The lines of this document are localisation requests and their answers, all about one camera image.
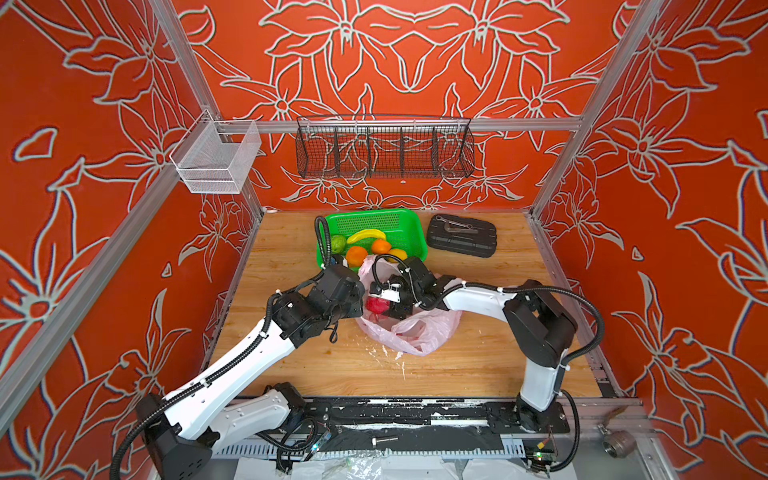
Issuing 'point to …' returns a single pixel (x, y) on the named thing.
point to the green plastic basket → (403, 228)
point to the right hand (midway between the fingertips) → (381, 293)
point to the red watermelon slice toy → (377, 305)
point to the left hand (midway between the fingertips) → (358, 294)
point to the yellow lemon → (399, 253)
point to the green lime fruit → (338, 244)
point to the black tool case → (461, 235)
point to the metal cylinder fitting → (619, 444)
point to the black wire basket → (377, 146)
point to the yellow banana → (368, 232)
